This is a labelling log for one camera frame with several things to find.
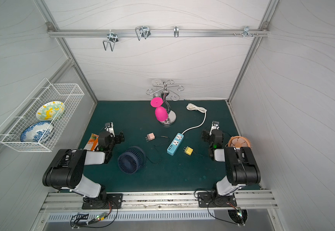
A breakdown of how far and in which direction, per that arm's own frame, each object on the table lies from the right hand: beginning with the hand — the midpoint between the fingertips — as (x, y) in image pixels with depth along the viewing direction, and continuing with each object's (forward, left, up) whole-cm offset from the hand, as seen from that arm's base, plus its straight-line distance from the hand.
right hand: (213, 129), depth 95 cm
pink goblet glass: (+4, +35, +11) cm, 37 cm away
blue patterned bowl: (-23, +86, +28) cm, 93 cm away
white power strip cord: (+25, +14, -5) cm, 29 cm away
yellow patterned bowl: (-11, +87, +28) cm, 93 cm away
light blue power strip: (-9, +25, -4) cm, 27 cm away
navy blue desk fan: (-26, +50, +3) cm, 56 cm away
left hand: (-5, +66, +1) cm, 66 cm away
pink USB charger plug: (-6, +42, -4) cm, 43 cm away
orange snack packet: (-12, +80, -3) cm, 81 cm away
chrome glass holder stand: (+13, +31, +19) cm, 39 cm away
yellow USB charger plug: (-14, +16, -5) cm, 22 cm away
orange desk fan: (-10, -14, +2) cm, 17 cm away
